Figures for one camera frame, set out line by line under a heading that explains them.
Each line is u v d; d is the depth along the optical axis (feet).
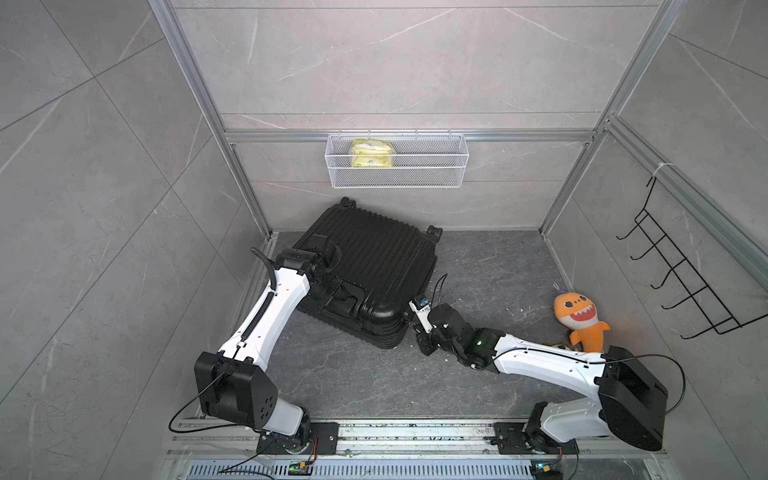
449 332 2.01
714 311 2.01
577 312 2.88
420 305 2.35
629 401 1.36
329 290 2.33
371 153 2.89
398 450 2.40
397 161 2.90
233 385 1.34
